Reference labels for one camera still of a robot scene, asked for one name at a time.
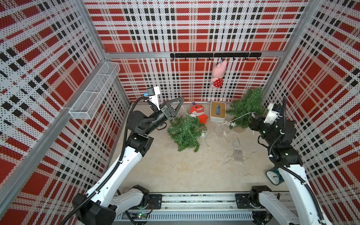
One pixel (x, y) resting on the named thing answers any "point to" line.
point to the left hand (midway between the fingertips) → (186, 99)
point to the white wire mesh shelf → (87, 105)
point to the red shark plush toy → (198, 110)
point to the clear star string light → (224, 131)
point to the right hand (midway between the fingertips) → (252, 113)
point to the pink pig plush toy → (218, 72)
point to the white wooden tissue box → (218, 112)
